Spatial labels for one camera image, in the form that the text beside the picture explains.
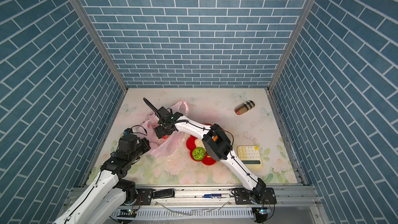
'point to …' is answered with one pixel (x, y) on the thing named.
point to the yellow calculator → (250, 155)
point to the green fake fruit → (198, 153)
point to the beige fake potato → (199, 143)
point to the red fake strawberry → (165, 137)
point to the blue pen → (213, 196)
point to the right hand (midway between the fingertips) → (160, 130)
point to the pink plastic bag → (161, 146)
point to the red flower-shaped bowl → (190, 143)
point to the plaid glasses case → (244, 107)
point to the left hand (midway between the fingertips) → (151, 140)
